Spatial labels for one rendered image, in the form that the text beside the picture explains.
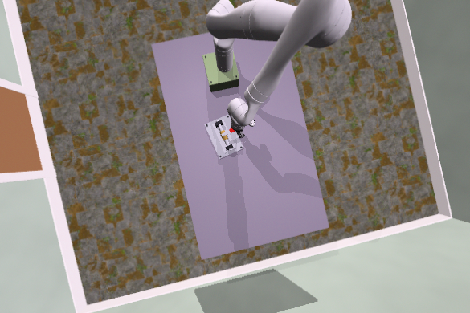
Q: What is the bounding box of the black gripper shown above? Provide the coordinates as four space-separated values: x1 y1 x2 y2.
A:
231 127 245 138

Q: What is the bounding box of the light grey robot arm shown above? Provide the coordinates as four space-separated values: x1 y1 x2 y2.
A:
206 0 352 131

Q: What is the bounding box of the ball valve with red lever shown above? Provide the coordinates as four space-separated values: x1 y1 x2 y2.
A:
212 120 236 153

